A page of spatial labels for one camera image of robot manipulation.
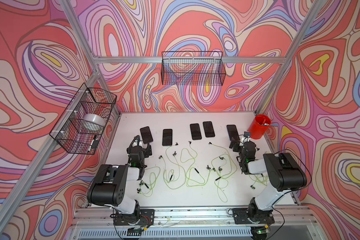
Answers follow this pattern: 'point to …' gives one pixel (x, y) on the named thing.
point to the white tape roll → (94, 121)
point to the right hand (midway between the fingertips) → (240, 141)
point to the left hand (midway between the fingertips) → (141, 144)
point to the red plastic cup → (258, 126)
